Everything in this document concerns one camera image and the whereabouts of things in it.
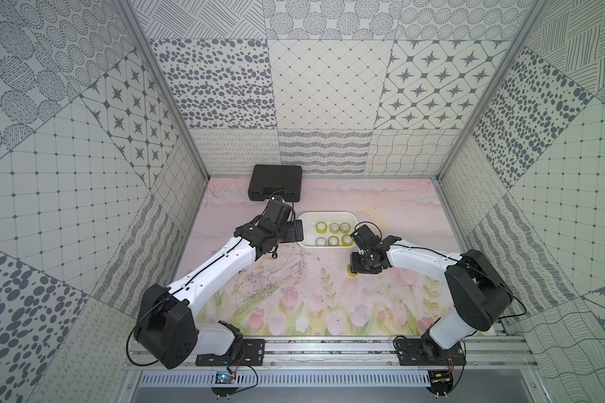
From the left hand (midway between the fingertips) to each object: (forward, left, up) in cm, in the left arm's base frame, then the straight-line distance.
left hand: (289, 223), depth 83 cm
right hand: (-8, -25, -17) cm, 31 cm away
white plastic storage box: (+9, -14, -17) cm, 24 cm away
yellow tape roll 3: (-10, -21, -16) cm, 28 cm away
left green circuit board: (-41, +17, -20) cm, 49 cm away
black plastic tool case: (+35, +14, -15) cm, 40 cm away
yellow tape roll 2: (+4, -16, -17) cm, 24 cm away
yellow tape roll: (+10, -11, -16) cm, 22 cm away
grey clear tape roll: (+4, -11, -17) cm, 21 cm away
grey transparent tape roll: (+10, -16, -17) cm, 25 cm away
